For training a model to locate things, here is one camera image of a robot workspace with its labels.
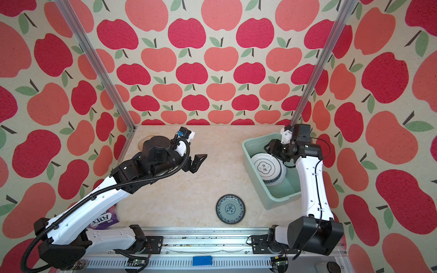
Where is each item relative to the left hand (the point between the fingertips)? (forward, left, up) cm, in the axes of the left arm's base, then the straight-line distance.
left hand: (199, 153), depth 63 cm
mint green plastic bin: (-10, -29, -17) cm, 35 cm away
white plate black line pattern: (+13, -35, -28) cm, 47 cm away
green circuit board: (-31, +28, -38) cm, 56 cm away
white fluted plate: (+5, -41, -28) cm, 51 cm away
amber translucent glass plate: (+33, +44, -34) cm, 64 cm away
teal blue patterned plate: (-9, -14, -35) cm, 38 cm away
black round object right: (-33, -49, -24) cm, 64 cm away
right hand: (+8, -32, -11) cm, 35 cm away
